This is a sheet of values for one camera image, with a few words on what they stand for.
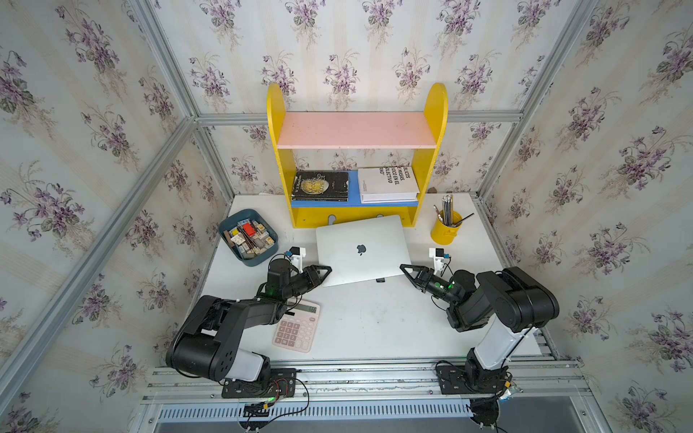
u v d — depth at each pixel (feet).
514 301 1.58
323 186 3.34
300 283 2.55
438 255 2.70
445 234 3.23
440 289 2.54
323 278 2.69
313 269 2.63
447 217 3.31
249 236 3.39
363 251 2.89
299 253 2.73
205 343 1.43
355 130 2.80
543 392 2.36
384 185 3.27
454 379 2.40
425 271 2.57
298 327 2.68
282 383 2.39
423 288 2.53
